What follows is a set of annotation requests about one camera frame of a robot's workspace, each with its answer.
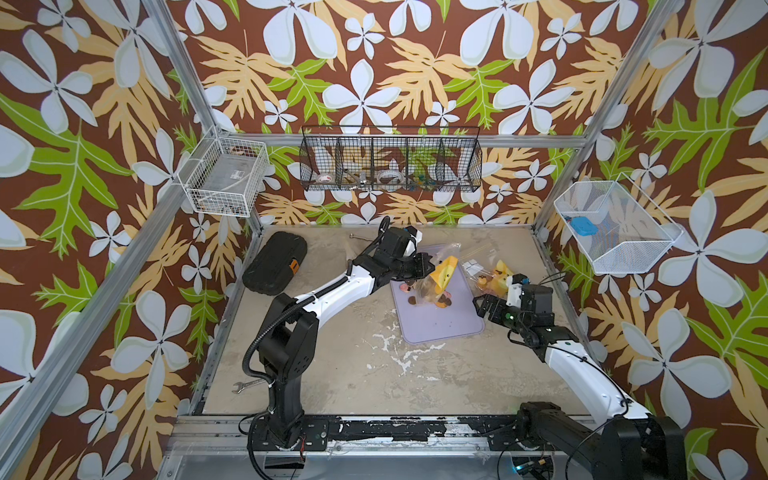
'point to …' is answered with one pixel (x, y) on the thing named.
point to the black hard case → (277, 263)
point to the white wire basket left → (224, 175)
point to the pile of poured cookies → (443, 301)
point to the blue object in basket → (583, 226)
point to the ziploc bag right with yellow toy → (486, 273)
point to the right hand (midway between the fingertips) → (484, 301)
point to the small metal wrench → (242, 386)
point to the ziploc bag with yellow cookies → (434, 288)
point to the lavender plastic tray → (424, 323)
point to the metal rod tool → (351, 235)
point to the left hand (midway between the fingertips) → (439, 263)
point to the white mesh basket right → (618, 226)
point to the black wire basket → (386, 157)
